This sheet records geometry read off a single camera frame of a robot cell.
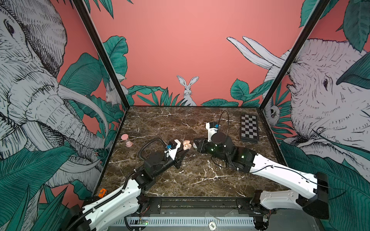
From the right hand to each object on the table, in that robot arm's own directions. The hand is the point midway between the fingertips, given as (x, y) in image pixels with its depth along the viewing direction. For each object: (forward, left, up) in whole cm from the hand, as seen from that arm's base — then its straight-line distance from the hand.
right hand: (191, 140), depth 67 cm
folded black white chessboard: (+27, -43, -27) cm, 57 cm away
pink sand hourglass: (+13, +43, -19) cm, 49 cm away
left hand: (-1, +2, -6) cm, 6 cm away
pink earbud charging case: (0, +3, -5) cm, 5 cm away
